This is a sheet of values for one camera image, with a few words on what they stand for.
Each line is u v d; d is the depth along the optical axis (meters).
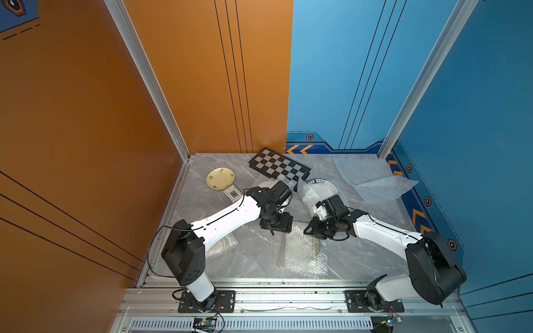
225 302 0.74
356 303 0.72
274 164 1.12
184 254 0.44
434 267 0.43
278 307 0.73
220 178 1.11
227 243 0.82
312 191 0.99
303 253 0.81
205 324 0.72
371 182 1.05
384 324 0.70
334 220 0.67
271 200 0.58
